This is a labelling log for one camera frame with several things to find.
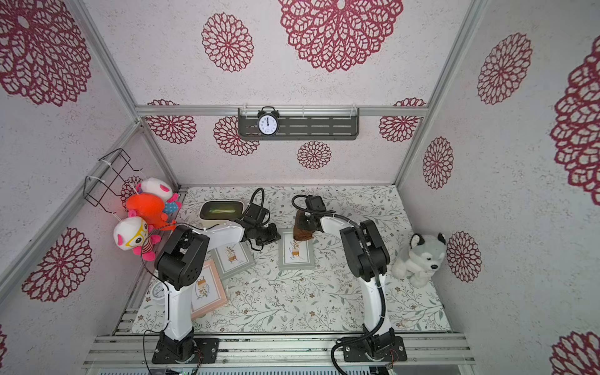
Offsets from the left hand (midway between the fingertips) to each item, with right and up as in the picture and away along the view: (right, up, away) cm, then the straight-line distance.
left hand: (281, 240), depth 100 cm
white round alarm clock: (-42, -16, -17) cm, 48 cm away
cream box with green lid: (-29, +11, +5) cm, 32 cm away
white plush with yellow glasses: (-48, +5, -21) cm, 53 cm away
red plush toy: (-48, +14, -12) cm, 52 cm away
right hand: (+7, +9, +4) cm, 12 cm away
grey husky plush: (+48, -3, -24) cm, 54 cm away
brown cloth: (+9, +3, -1) cm, 9 cm away
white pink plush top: (-50, +23, -7) cm, 56 cm away
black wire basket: (-56, +20, -27) cm, 65 cm away
